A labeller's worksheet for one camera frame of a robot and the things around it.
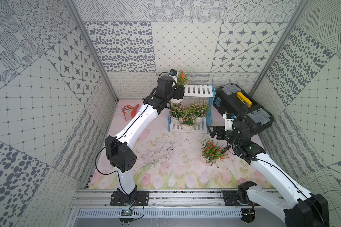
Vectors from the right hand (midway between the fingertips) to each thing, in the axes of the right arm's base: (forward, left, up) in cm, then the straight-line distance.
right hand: (214, 128), depth 80 cm
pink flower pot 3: (+8, +15, -3) cm, 18 cm away
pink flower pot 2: (+15, +23, -3) cm, 27 cm away
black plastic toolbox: (+28, -15, -2) cm, 32 cm away
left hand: (+15, +18, +19) cm, 30 cm away
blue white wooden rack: (+45, +7, -12) cm, 47 cm away
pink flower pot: (+16, +7, -2) cm, 18 cm away
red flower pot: (-13, +2, -6) cm, 14 cm away
